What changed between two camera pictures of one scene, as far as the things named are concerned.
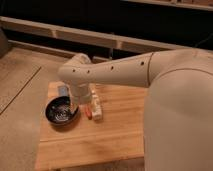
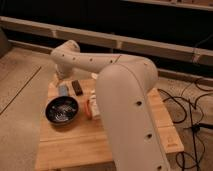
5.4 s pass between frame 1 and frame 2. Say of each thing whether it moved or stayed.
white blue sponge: stayed
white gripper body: moved
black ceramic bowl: stayed
